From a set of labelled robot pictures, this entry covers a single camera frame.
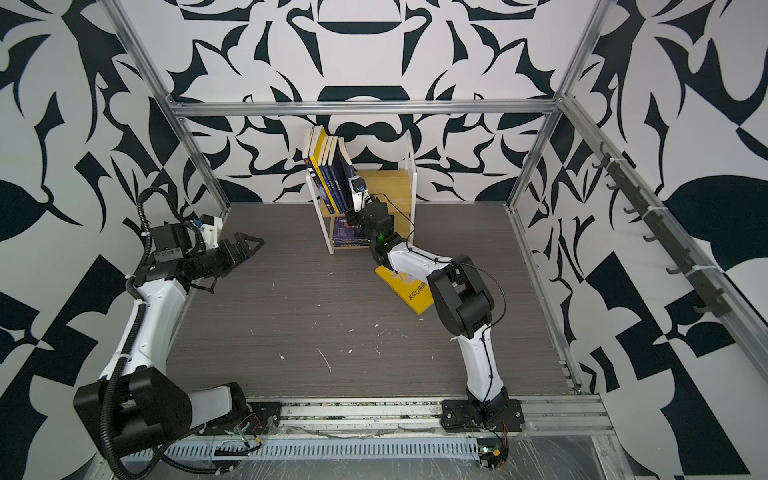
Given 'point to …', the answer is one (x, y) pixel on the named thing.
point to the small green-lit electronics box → (492, 453)
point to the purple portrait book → (345, 235)
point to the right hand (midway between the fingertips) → (351, 188)
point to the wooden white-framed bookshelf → (372, 191)
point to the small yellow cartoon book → (415, 290)
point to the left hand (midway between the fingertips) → (252, 244)
